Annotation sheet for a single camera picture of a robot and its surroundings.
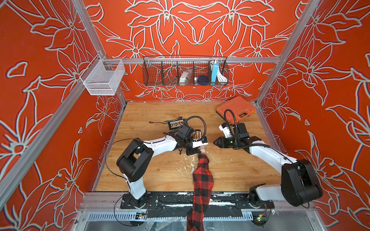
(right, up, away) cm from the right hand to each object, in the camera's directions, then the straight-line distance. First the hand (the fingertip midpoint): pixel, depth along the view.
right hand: (213, 142), depth 85 cm
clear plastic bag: (-17, +40, +5) cm, 44 cm away
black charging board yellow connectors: (-25, +10, +19) cm, 33 cm away
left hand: (-8, -3, +3) cm, 9 cm away
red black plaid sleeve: (-7, -20, -10) cm, 24 cm away
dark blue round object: (-5, +40, +9) cm, 41 cm away
